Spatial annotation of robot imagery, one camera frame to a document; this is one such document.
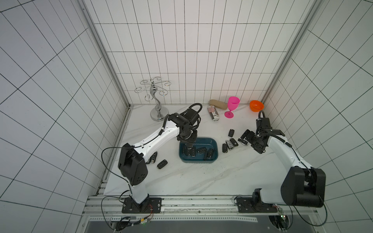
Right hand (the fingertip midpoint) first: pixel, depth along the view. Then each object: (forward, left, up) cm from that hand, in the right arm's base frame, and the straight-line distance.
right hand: (247, 139), depth 88 cm
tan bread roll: (+37, +15, -7) cm, 40 cm away
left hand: (-9, +36, +6) cm, 37 cm away
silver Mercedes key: (+2, +6, -8) cm, 10 cm away
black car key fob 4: (-5, +28, -8) cm, 30 cm away
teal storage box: (-10, +29, -9) cm, 32 cm away
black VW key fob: (-3, +13, -8) cm, 16 cm away
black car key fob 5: (-7, +23, -7) cm, 25 cm away
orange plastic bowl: (+36, -16, -6) cm, 39 cm away
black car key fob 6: (-16, +52, -7) cm, 55 cm away
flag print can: (+26, +19, -6) cm, 33 cm away
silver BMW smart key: (0, +9, -9) cm, 13 cm away
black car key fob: (-6, +40, -5) cm, 41 cm away
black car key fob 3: (-9, +33, -7) cm, 35 cm away
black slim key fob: (+9, +7, -8) cm, 14 cm away
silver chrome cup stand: (+23, +61, -6) cm, 66 cm away
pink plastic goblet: (+26, +7, +5) cm, 28 cm away
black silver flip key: (-12, +58, -8) cm, 60 cm away
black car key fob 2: (-7, +37, -7) cm, 38 cm away
